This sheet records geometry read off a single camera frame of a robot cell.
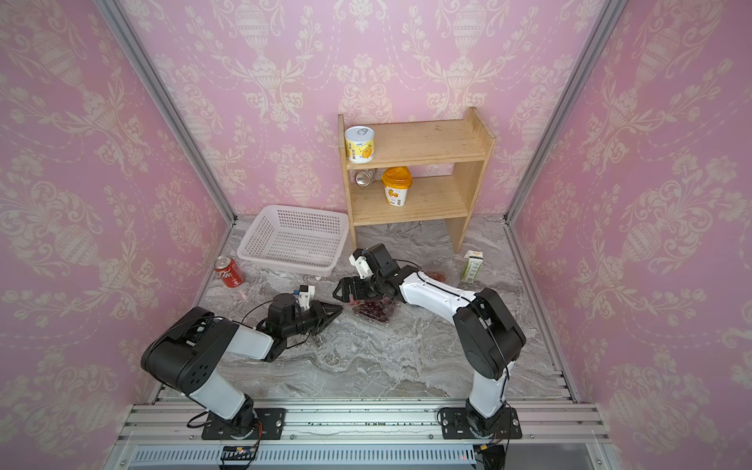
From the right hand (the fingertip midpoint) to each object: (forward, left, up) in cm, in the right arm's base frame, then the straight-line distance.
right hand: (346, 293), depth 86 cm
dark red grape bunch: (-1, -9, -8) cm, 13 cm away
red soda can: (+11, +39, -1) cm, 40 cm away
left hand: (-3, +1, -5) cm, 6 cm away
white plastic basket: (+31, +21, -10) cm, 38 cm away
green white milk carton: (+9, -40, +1) cm, 41 cm away
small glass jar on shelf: (+33, -7, +16) cm, 38 cm away
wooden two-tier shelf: (+30, -23, +19) cm, 43 cm away
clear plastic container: (-3, -14, -7) cm, 16 cm away
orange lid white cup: (+27, -17, +19) cm, 37 cm away
